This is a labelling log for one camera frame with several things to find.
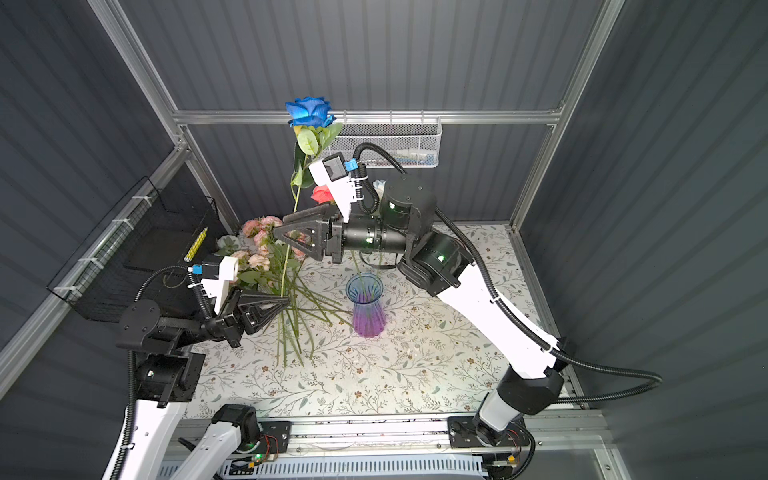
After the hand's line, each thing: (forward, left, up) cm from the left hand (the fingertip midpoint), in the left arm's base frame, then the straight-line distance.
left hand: (291, 305), depth 52 cm
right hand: (+3, -1, +13) cm, 14 cm away
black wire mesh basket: (+26, +45, -12) cm, 53 cm away
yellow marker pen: (+27, +33, -13) cm, 44 cm away
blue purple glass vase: (+18, -12, -39) cm, 44 cm away
